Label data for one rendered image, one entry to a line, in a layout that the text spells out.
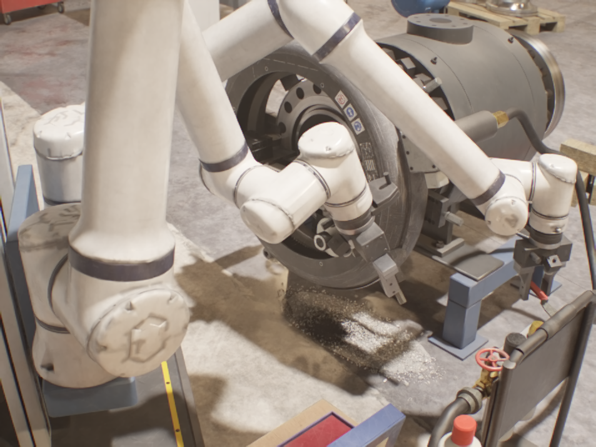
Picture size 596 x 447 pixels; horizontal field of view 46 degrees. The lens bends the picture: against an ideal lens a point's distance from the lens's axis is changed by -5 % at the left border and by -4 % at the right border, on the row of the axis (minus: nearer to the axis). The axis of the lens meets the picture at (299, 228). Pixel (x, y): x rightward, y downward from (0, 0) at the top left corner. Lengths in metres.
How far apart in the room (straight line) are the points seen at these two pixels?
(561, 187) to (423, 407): 0.81
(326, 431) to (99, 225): 0.61
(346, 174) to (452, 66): 1.03
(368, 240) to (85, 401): 0.56
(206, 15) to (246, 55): 4.43
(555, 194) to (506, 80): 0.76
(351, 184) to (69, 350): 0.55
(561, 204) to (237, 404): 1.06
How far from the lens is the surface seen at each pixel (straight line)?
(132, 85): 0.92
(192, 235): 2.95
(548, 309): 1.77
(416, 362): 2.29
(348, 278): 2.03
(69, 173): 1.61
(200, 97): 1.17
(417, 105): 1.42
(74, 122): 1.62
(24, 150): 3.99
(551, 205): 1.66
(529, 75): 2.45
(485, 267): 2.30
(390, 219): 1.84
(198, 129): 1.20
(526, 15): 6.51
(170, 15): 0.93
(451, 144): 1.44
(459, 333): 2.32
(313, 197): 1.19
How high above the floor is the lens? 1.43
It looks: 29 degrees down
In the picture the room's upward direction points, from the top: straight up
